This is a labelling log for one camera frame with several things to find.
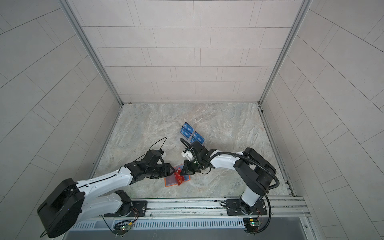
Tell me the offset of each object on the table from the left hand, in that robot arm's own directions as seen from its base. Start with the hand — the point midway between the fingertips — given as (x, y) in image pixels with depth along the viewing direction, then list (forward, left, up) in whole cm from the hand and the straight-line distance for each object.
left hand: (176, 171), depth 82 cm
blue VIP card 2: (+17, -12, +7) cm, 22 cm away
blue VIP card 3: (+22, -4, +6) cm, 23 cm away
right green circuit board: (-24, -37, -1) cm, 44 cm away
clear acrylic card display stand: (+20, -8, +7) cm, 22 cm away
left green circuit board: (-25, +21, +1) cm, 33 cm away
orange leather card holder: (-5, +2, +1) cm, 5 cm away
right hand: (-3, -3, +2) cm, 5 cm away
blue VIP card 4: (+17, -9, +5) cm, 20 cm away
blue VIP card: (+24, -6, +7) cm, 26 cm away
